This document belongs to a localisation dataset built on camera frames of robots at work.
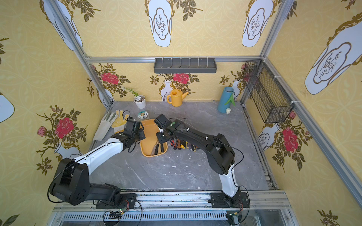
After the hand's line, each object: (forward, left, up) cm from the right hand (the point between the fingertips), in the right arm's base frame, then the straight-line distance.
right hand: (165, 133), depth 89 cm
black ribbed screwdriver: (-5, -18, -9) cm, 21 cm away
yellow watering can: (+36, -4, -2) cm, 36 cm away
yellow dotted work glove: (+12, +38, -10) cm, 41 cm away
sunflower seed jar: (+17, +19, -2) cm, 26 cm away
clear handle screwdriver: (-8, +7, -7) cm, 13 cm away
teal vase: (+28, -41, +3) cm, 50 cm away
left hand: (0, +19, 0) cm, 19 cm away
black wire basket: (+7, -59, +23) cm, 64 cm away
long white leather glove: (+16, +48, -9) cm, 52 cm away
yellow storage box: (+4, +10, -2) cm, 11 cm away
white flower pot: (+30, +24, -3) cm, 39 cm away
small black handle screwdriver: (-6, +2, -9) cm, 10 cm away
